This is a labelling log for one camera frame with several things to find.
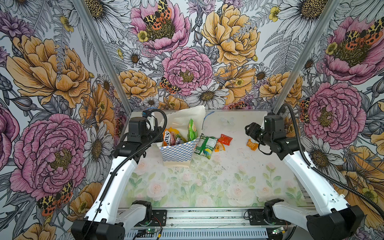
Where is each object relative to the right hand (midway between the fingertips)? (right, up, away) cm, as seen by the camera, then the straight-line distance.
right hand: (248, 133), depth 77 cm
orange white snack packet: (-43, -3, +6) cm, 43 cm away
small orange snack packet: (+11, -10, +22) cm, 27 cm away
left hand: (-44, 0, -1) cm, 44 cm away
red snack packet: (-7, -6, +25) cm, 26 cm away
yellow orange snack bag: (-41, 0, +20) cm, 45 cm away
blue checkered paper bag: (-34, -11, +1) cm, 36 cm away
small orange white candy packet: (-11, -10, +22) cm, 27 cm away
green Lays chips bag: (-29, 0, +8) cm, 30 cm away
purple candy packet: (-36, -5, +8) cm, 37 cm away
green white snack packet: (-20, -9, +22) cm, 31 cm away
